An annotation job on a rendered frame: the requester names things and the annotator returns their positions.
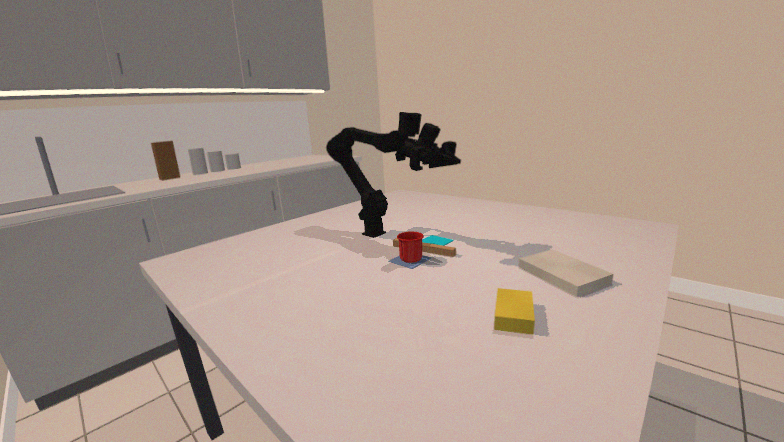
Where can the red cup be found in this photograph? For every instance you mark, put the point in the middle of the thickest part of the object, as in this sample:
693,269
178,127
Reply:
410,246

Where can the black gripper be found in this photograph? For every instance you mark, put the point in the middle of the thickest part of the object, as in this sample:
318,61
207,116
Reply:
433,155

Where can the tan flat bar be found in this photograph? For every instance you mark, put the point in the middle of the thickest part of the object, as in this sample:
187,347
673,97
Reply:
433,248

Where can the beige flat rectangular block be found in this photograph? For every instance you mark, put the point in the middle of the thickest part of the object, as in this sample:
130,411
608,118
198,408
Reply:
570,274

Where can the yellow block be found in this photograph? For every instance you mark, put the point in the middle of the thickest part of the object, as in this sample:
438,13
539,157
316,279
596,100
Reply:
514,311

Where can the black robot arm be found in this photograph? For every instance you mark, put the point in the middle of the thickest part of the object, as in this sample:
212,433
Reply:
374,202

